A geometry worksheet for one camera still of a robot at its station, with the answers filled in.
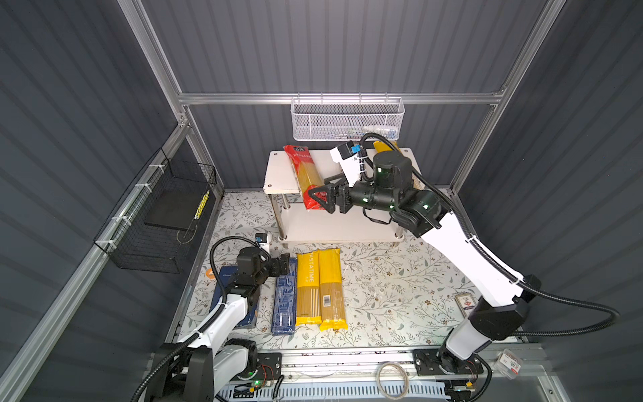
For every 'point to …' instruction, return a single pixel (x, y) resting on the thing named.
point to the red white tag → (508, 363)
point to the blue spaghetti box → (284, 315)
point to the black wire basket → (151, 228)
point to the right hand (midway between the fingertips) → (322, 185)
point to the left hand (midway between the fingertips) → (278, 255)
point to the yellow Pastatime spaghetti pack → (308, 306)
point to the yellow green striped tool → (202, 204)
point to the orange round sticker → (209, 273)
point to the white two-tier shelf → (296, 223)
